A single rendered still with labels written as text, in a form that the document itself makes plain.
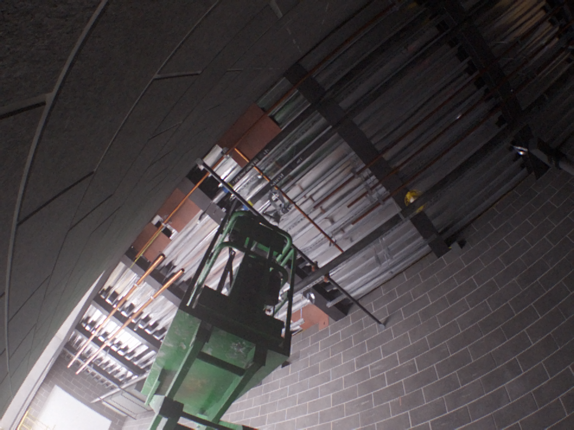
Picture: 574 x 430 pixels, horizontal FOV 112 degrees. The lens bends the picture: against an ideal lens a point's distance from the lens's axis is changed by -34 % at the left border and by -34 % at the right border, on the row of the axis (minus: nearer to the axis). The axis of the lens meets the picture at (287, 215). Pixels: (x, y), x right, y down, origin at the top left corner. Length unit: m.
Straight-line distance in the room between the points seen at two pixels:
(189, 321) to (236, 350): 0.33
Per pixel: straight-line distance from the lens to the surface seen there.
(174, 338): 1.86
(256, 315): 1.70
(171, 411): 1.38
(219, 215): 3.65
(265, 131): 3.36
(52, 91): 0.29
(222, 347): 1.77
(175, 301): 4.98
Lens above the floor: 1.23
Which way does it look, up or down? 61 degrees up
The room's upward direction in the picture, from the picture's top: 9 degrees clockwise
